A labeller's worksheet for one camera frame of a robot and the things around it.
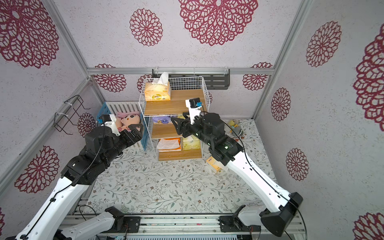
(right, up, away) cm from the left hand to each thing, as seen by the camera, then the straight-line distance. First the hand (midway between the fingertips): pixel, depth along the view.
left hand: (136, 130), depth 64 cm
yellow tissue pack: (+37, -19, +27) cm, 49 cm away
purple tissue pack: (+8, +6, +17) cm, 20 cm away
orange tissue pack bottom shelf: (+10, -9, +31) cm, 34 cm away
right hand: (+20, +5, -1) cm, 21 cm away
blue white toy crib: (-31, +17, +42) cm, 55 cm away
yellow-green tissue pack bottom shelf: (+24, -7, +34) cm, 42 cm away
